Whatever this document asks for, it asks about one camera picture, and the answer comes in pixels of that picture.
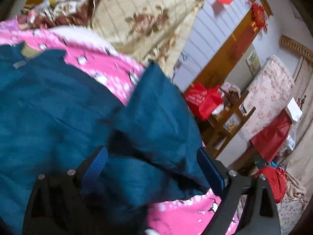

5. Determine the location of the dark blue puffer jacket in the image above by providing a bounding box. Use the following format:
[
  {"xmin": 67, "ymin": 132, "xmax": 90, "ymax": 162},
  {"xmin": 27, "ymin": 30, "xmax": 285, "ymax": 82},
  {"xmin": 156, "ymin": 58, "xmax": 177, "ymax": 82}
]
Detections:
[{"xmin": 0, "ymin": 42, "xmax": 211, "ymax": 235}]

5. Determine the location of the floral pink mattress cover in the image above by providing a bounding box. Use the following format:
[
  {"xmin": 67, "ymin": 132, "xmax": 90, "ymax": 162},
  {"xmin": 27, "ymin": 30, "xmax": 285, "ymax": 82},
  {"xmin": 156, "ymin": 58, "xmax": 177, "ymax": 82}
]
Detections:
[{"xmin": 241, "ymin": 55, "xmax": 294, "ymax": 141}]

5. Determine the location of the red knitted item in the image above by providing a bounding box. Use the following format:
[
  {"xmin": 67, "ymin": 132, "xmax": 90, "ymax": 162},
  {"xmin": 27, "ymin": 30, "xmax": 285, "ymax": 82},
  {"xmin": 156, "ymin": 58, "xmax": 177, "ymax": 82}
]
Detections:
[{"xmin": 254, "ymin": 166, "xmax": 287, "ymax": 204}]

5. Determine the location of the wooden chair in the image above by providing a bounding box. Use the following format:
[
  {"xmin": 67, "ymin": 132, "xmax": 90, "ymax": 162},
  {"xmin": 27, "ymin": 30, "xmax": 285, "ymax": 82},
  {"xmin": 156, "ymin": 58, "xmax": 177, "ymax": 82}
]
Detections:
[{"xmin": 202, "ymin": 90, "xmax": 256, "ymax": 158}]

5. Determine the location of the pink penguin bed quilt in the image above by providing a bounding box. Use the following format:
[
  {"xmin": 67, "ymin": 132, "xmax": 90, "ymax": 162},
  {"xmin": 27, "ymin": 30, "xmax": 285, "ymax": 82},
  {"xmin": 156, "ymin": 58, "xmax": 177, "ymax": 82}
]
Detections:
[{"xmin": 0, "ymin": 19, "xmax": 239, "ymax": 235}]

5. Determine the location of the cream floral quilt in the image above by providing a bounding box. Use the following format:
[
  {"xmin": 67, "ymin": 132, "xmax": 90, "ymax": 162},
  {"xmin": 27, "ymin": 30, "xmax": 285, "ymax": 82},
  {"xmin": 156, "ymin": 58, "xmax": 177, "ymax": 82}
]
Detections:
[{"xmin": 91, "ymin": 0, "xmax": 206, "ymax": 78}]

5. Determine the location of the red hanging decoration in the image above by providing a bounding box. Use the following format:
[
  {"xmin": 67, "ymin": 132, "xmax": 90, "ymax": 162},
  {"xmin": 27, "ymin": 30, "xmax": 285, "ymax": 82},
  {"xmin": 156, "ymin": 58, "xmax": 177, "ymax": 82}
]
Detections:
[{"xmin": 248, "ymin": 0, "xmax": 267, "ymax": 34}]

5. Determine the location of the white pillow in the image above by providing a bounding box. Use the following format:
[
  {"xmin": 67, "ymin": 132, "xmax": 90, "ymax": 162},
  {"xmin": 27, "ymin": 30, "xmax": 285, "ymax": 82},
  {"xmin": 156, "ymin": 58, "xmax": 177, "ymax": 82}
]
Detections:
[{"xmin": 48, "ymin": 26, "xmax": 117, "ymax": 55}]

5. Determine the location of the brown floral cloth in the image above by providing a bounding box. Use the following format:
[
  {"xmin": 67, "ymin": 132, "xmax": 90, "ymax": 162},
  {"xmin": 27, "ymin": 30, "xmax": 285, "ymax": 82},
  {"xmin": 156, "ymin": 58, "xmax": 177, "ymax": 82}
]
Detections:
[{"xmin": 19, "ymin": 0, "xmax": 100, "ymax": 29}]

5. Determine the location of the red cloth on furniture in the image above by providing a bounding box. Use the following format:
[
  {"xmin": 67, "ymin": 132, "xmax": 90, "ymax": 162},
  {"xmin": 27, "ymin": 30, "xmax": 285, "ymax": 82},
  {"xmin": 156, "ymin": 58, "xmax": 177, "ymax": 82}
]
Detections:
[{"xmin": 250, "ymin": 109, "xmax": 292, "ymax": 162}]

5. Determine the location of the red shopping bag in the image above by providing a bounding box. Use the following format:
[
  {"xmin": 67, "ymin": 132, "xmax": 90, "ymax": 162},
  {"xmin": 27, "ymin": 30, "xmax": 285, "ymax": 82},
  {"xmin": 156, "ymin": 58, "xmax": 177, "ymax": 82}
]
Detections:
[{"xmin": 183, "ymin": 83, "xmax": 223, "ymax": 120}]

